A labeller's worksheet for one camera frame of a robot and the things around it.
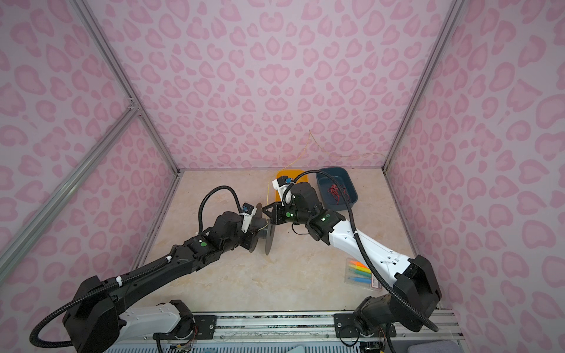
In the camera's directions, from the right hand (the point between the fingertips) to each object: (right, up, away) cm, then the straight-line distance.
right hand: (263, 209), depth 72 cm
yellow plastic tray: (+10, +14, +41) cm, 45 cm away
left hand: (-3, -7, +9) cm, 12 cm away
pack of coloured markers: (+35, -26, +13) cm, 46 cm away
